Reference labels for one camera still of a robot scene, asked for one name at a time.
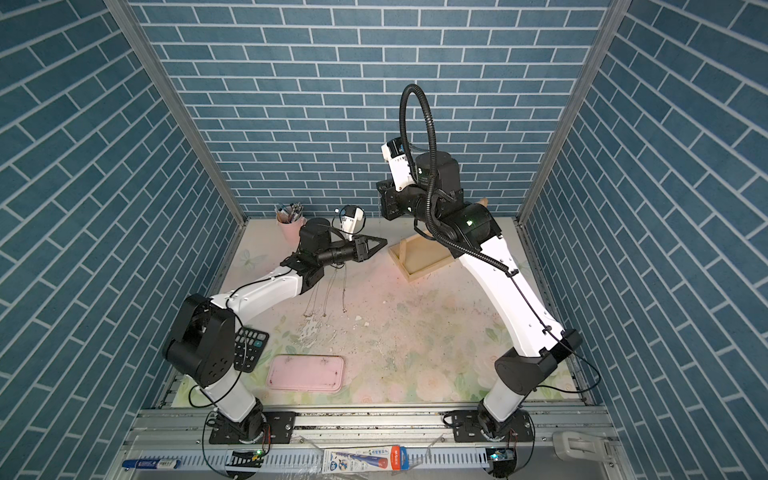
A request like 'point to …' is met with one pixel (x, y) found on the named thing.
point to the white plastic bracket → (581, 446)
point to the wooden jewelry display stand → (422, 255)
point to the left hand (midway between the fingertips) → (392, 246)
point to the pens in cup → (288, 214)
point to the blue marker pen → (157, 464)
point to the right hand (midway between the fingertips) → (382, 186)
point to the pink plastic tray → (306, 372)
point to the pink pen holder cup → (291, 232)
